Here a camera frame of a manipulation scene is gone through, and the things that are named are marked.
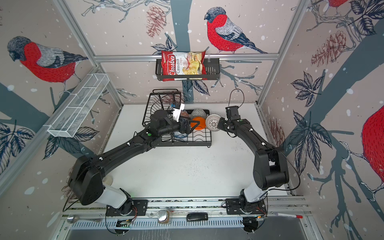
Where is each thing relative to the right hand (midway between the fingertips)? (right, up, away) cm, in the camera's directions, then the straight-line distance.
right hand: (219, 126), depth 92 cm
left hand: (-15, +4, -19) cm, 25 cm away
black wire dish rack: (-11, -9, +7) cm, 16 cm away
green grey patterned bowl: (-13, +8, +16) cm, 22 cm away
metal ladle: (-73, -43, -22) cm, 87 cm away
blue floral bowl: (-26, -7, +11) cm, 29 cm away
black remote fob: (-16, -40, -24) cm, 49 cm away
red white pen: (+31, -42, -21) cm, 56 cm away
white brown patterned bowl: (-4, +2, +3) cm, 6 cm away
